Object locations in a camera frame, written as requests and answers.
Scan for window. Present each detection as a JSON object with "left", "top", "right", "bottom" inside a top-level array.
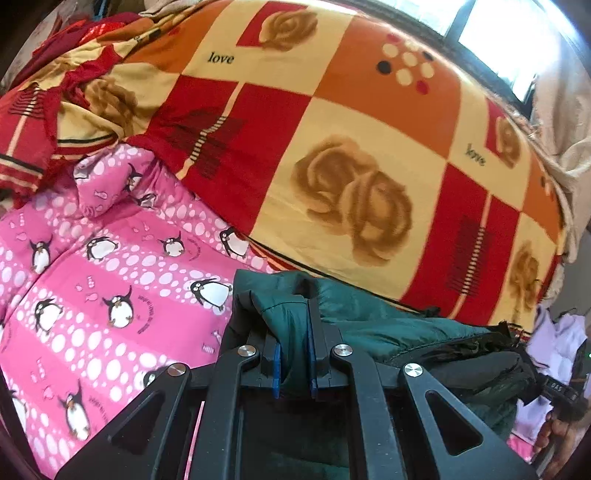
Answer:
[{"left": 392, "top": 0, "right": 543, "bottom": 104}]

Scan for green puffer jacket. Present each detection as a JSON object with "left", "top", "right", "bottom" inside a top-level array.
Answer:
[{"left": 222, "top": 269, "right": 542, "bottom": 480}]

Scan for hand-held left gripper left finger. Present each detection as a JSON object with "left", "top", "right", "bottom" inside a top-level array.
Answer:
[{"left": 54, "top": 290, "right": 308, "bottom": 480}]

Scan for person's right hand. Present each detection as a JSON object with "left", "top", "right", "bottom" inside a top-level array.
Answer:
[{"left": 531, "top": 410, "right": 591, "bottom": 468}]

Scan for red orange checked rose blanket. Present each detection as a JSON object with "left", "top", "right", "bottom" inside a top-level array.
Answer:
[{"left": 0, "top": 0, "right": 570, "bottom": 329}]

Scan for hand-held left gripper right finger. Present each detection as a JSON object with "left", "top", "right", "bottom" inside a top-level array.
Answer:
[{"left": 295, "top": 281, "right": 539, "bottom": 480}]

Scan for dark red cloth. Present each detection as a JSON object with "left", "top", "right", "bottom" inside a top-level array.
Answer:
[{"left": 16, "top": 9, "right": 155, "bottom": 86}]

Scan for pink penguin bedsheet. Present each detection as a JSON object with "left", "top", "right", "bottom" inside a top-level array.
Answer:
[{"left": 0, "top": 143, "right": 555, "bottom": 480}]

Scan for white curtain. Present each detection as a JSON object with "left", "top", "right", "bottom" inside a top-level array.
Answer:
[{"left": 529, "top": 71, "right": 591, "bottom": 264}]

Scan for lavender garment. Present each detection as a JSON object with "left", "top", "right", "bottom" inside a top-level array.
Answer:
[{"left": 512, "top": 307, "right": 591, "bottom": 445}]

